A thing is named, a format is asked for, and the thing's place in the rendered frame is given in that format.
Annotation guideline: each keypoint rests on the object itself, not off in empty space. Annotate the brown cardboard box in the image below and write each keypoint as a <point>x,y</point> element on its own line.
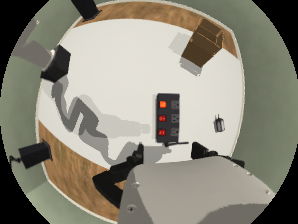
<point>203,48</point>

